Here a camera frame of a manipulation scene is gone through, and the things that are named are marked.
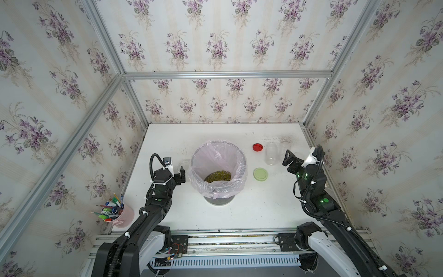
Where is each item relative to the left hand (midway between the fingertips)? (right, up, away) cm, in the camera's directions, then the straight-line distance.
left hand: (172, 168), depth 85 cm
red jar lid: (+48, +10, +21) cm, 53 cm away
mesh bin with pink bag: (+23, -3, +8) cm, 24 cm away
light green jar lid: (+47, -5, +11) cm, 49 cm away
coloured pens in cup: (-21, -15, -14) cm, 29 cm away
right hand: (+60, +8, -10) cm, 62 cm away
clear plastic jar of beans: (+56, +7, +19) cm, 60 cm away
